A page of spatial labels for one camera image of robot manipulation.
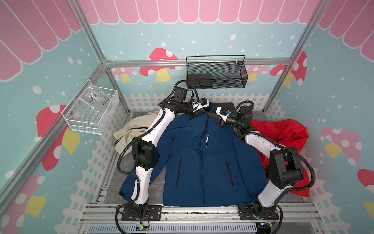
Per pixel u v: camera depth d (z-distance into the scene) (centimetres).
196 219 74
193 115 75
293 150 47
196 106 70
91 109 72
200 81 90
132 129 95
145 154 54
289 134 79
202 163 89
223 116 69
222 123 74
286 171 47
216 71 94
